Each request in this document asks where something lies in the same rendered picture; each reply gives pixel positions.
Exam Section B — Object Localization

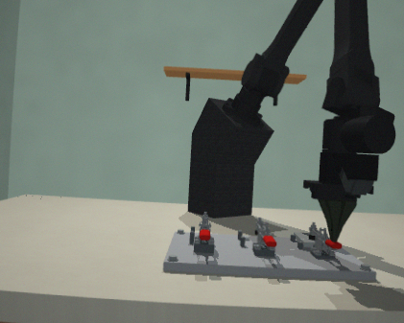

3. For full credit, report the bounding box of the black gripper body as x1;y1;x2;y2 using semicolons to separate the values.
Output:
303;150;361;202

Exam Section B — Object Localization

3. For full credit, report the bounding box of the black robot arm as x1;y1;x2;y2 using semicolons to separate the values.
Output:
222;0;395;196

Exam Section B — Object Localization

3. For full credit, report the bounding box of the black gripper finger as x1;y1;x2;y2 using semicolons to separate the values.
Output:
318;199;342;242
335;200;357;242

